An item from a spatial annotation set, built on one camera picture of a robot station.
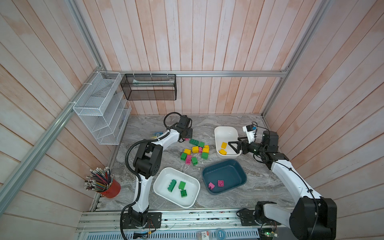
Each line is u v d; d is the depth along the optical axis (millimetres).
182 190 823
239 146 717
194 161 936
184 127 795
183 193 798
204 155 972
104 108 720
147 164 556
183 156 947
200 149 979
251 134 725
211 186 818
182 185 838
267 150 636
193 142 1032
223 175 880
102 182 761
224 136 1071
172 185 828
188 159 934
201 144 1008
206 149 990
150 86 1056
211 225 729
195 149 986
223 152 955
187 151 974
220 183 837
